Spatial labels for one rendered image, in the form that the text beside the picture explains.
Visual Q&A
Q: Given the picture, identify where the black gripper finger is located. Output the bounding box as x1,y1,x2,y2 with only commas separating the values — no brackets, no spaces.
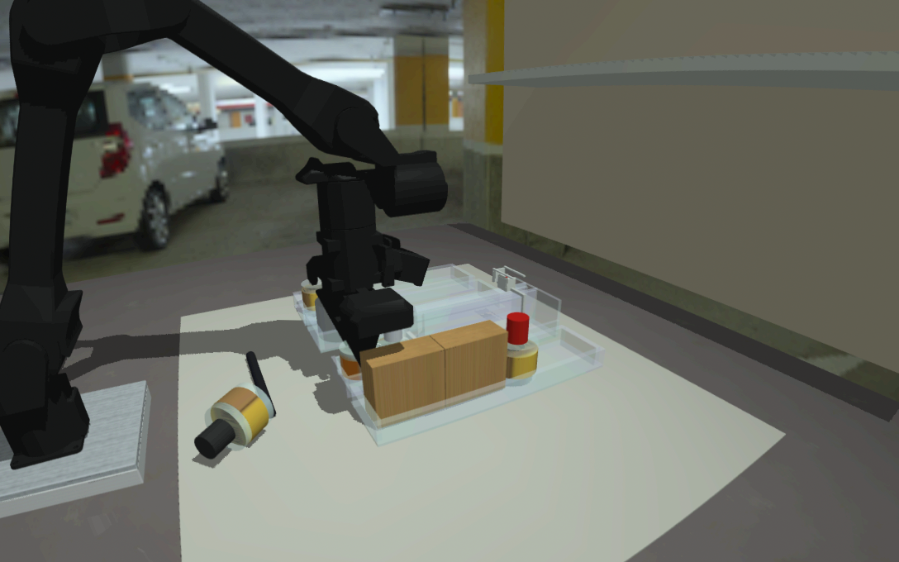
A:
316,288,345,341
335,317,380,368

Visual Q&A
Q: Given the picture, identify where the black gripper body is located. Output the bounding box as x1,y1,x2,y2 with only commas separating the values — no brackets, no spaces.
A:
307,222,414,339

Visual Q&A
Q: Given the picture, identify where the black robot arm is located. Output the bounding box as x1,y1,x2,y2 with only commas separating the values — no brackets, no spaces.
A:
0,0,448,470

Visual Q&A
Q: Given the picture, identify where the wooden block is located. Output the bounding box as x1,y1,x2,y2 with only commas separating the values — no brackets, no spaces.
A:
359,336,445,420
429,320,508,399

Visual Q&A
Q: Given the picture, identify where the grey cylinder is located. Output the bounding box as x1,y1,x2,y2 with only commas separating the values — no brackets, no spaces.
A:
315,298,336,332

